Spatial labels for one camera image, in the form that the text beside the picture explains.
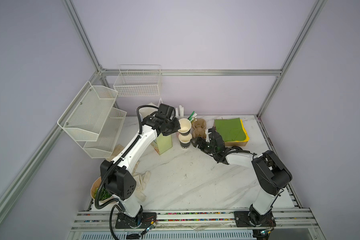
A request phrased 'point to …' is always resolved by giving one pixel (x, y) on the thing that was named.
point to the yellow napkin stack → (247, 138)
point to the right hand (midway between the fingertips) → (192, 142)
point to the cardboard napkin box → (239, 143)
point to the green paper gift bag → (163, 143)
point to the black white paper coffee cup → (185, 126)
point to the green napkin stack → (230, 129)
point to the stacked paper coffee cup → (185, 140)
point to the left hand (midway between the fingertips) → (178, 128)
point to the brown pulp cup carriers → (198, 126)
